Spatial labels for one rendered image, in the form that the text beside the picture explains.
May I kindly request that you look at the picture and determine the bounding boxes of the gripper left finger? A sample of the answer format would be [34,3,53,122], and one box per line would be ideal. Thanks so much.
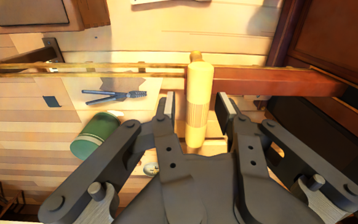
[38,91,207,224]

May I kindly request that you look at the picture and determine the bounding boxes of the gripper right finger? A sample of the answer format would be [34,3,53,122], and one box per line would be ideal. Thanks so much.
[214,92,358,224]

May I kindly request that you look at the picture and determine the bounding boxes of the dark wooden lantern body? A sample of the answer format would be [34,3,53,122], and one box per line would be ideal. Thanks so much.
[265,0,358,184]

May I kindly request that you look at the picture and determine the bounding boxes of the green tin with pale band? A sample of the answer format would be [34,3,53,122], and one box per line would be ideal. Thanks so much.
[69,110,125,161]

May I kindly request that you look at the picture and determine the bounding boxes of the small white round object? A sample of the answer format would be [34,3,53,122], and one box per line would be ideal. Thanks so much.
[143,162,161,178]

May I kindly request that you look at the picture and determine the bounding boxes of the grey pliers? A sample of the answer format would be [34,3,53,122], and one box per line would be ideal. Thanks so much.
[81,89,148,106]

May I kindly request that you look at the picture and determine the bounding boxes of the dark blue small card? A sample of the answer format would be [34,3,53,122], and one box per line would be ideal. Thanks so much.
[42,95,62,108]

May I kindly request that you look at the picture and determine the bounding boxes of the dark wooden chair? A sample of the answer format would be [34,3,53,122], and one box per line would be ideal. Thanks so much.
[0,181,26,222]

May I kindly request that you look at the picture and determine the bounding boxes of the light wooden box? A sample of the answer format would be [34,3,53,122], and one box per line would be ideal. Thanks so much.
[0,0,111,35]

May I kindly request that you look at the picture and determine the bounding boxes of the white flat object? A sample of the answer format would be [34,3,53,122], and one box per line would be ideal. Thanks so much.
[129,0,212,6]

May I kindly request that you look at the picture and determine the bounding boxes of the brass rail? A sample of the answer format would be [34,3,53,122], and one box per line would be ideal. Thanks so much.
[0,62,189,70]
[0,71,186,79]

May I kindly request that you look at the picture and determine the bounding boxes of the dark metal bracket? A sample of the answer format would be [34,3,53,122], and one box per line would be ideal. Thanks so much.
[0,37,66,74]

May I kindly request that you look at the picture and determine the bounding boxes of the cream cylindrical carrier handle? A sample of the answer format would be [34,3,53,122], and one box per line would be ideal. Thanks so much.
[185,50,215,150]

